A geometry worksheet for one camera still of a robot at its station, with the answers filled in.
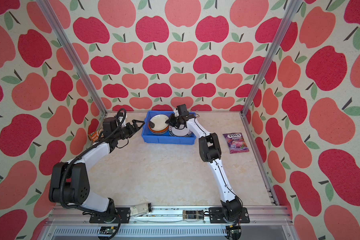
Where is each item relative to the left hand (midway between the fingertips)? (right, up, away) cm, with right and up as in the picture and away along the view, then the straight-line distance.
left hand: (143, 126), depth 87 cm
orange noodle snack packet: (-40, -7, +17) cm, 44 cm away
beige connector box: (+3, -41, -14) cm, 44 cm away
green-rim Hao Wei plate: (+19, -5, +17) cm, 26 cm away
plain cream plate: (+7, +3, +20) cm, 22 cm away
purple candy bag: (+60, -11, +12) cm, 62 cm away
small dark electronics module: (+28, -43, -15) cm, 54 cm away
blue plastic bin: (-1, -8, +14) cm, 16 cm away
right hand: (+13, +4, +19) cm, 23 cm away
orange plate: (+6, -4, +17) cm, 19 cm away
